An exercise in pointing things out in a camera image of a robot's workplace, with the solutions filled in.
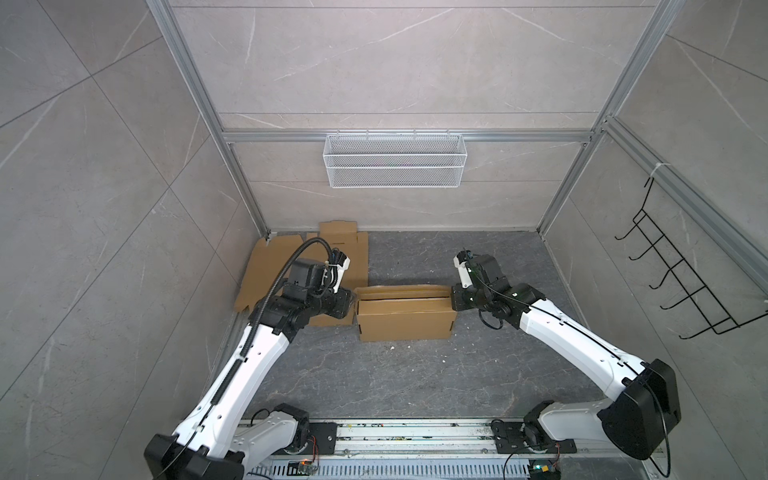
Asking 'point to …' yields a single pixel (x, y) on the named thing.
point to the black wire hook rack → (686, 276)
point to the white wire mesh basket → (395, 161)
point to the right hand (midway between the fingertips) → (452, 289)
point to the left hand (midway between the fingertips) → (347, 287)
